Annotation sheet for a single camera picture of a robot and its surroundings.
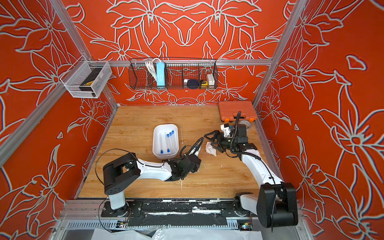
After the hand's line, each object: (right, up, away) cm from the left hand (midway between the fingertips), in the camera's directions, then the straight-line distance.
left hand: (199, 155), depth 87 cm
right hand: (+3, +11, -8) cm, 14 cm away
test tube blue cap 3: (-19, +8, +12) cm, 24 cm away
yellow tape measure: (+4, +44, +8) cm, 45 cm away
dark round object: (-4, +45, +10) cm, 46 cm away
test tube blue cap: (-24, +2, +6) cm, 25 cm away
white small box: (+8, +46, +4) cm, 47 cm away
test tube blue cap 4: (-17, +9, +13) cm, 23 cm away
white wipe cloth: (+6, +5, -4) cm, 8 cm away
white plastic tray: (-25, +15, +14) cm, 32 cm away
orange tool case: (+25, +29, +27) cm, 47 cm away
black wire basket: (-17, +53, +11) cm, 56 cm away
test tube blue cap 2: (-20, +2, +8) cm, 21 cm away
